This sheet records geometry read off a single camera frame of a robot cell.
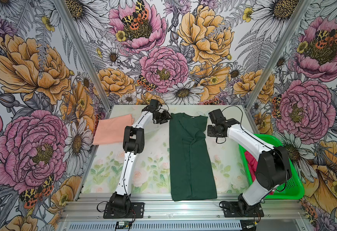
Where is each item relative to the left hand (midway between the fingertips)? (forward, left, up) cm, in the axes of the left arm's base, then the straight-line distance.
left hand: (170, 121), depth 110 cm
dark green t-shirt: (-39, -13, -3) cm, 41 cm away
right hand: (-19, -26, +10) cm, 34 cm away
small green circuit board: (-63, +23, -2) cm, 67 cm away
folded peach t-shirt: (-7, +42, -2) cm, 43 cm away
